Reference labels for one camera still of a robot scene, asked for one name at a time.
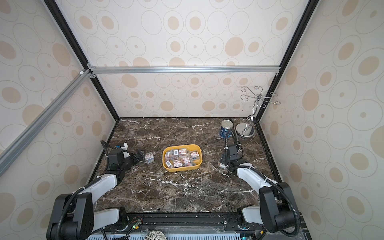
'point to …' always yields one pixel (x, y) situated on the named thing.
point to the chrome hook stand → (260, 101)
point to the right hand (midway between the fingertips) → (235, 157)
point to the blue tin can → (226, 125)
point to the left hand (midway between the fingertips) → (144, 151)
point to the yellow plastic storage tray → (181, 157)
